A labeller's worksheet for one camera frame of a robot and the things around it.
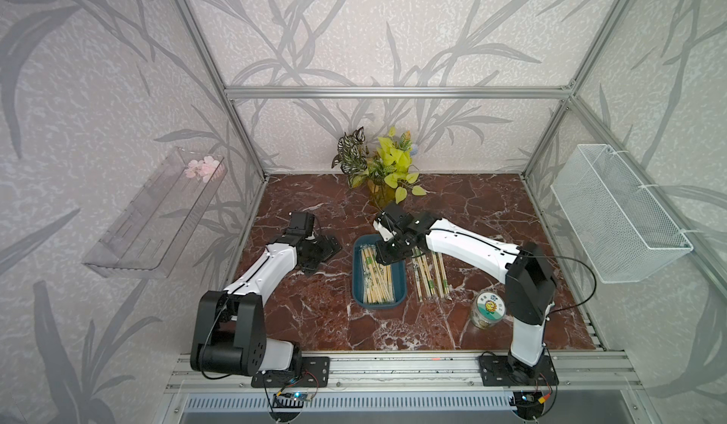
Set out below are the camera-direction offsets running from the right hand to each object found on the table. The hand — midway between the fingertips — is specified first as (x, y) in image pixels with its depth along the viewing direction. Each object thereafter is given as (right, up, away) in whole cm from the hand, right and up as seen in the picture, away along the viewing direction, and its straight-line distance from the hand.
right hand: (378, 256), depth 84 cm
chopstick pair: (+21, -8, +7) cm, 24 cm away
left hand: (-14, 0, +4) cm, 14 cm away
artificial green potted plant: (+3, +26, +7) cm, 28 cm away
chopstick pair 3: (+16, -8, +7) cm, 19 cm away
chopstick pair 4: (+13, -5, +9) cm, 17 cm away
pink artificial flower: (-47, +25, -8) cm, 54 cm away
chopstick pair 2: (+19, -7, +7) cm, 22 cm away
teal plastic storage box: (+7, -8, +5) cm, 11 cm away
